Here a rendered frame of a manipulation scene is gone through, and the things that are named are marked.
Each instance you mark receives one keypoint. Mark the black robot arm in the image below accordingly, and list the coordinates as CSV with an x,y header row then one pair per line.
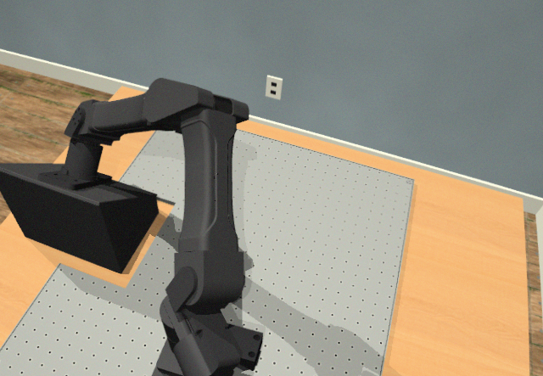
x,y
208,268

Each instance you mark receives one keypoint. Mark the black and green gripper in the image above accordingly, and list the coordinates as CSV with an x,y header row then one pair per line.
x,y
167,364

